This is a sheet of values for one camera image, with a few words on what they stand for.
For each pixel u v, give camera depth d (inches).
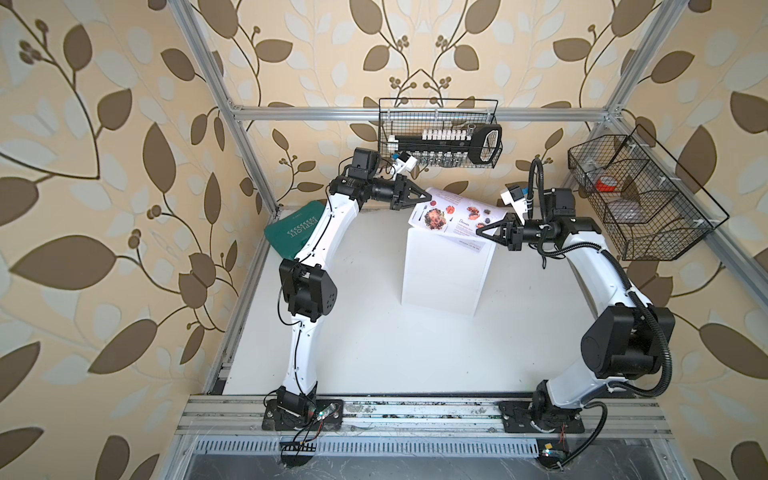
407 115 35.9
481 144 33.2
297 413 25.8
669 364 27.1
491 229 28.4
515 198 26.3
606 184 31.7
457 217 29.0
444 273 32.2
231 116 36.6
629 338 17.4
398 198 28.1
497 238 28.3
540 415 26.5
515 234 26.3
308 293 22.4
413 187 29.0
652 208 28.8
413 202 29.6
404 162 29.7
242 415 30.1
